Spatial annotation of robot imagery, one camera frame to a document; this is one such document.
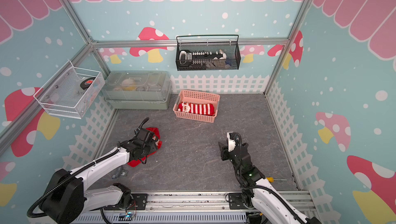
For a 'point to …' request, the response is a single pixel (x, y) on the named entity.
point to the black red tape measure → (86, 83)
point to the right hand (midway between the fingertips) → (222, 141)
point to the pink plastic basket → (196, 97)
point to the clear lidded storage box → (137, 89)
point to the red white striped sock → (199, 109)
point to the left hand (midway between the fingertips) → (152, 149)
